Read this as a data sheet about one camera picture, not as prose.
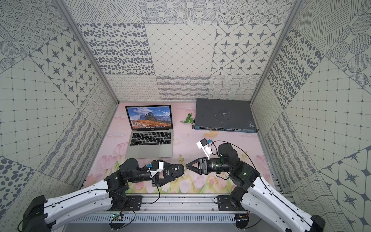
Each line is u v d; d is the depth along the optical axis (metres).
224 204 0.73
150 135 1.01
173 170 0.64
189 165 0.62
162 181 0.64
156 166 0.55
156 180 0.60
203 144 0.62
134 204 0.73
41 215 0.43
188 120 1.07
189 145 0.99
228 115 1.07
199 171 0.57
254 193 0.47
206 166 0.56
